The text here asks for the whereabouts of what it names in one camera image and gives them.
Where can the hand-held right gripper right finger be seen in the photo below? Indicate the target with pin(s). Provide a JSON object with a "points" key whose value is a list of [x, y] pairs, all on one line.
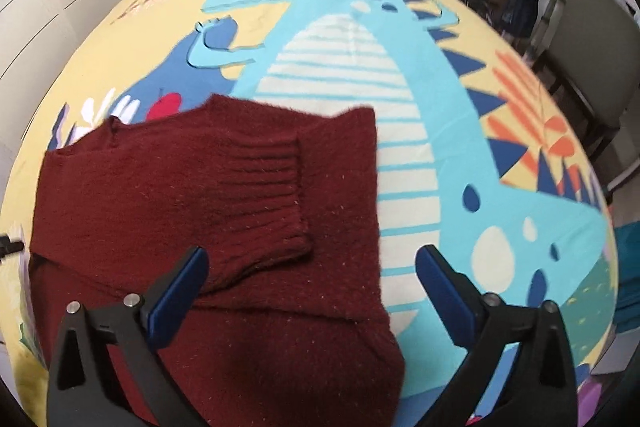
{"points": [[440, 287]]}

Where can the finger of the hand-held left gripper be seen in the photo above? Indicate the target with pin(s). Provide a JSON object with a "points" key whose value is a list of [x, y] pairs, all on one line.
{"points": [[10, 246]]}

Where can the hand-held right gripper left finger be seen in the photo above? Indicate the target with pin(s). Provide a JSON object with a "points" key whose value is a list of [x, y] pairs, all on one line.
{"points": [[175, 297]]}

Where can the dark red knit sweater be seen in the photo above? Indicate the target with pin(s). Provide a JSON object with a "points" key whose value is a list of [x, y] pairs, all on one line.
{"points": [[200, 187]]}

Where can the pink plastic item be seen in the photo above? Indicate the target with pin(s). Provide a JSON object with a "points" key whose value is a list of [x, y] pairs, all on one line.
{"points": [[592, 372]]}

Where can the stack of teal cloth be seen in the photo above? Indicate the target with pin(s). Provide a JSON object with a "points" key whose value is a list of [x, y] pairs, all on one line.
{"points": [[627, 272]]}

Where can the yellow dinosaur printed blanket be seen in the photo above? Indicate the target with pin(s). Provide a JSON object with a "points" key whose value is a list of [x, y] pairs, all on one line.
{"points": [[350, 57]]}

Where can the dark blue tote bag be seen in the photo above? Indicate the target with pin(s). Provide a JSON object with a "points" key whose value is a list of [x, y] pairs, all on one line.
{"points": [[520, 14]]}

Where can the black backpack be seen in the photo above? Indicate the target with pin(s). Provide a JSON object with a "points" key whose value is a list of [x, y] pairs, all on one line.
{"points": [[477, 2]]}

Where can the grey upholstered chair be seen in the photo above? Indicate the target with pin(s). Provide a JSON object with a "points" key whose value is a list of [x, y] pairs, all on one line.
{"points": [[595, 32]]}

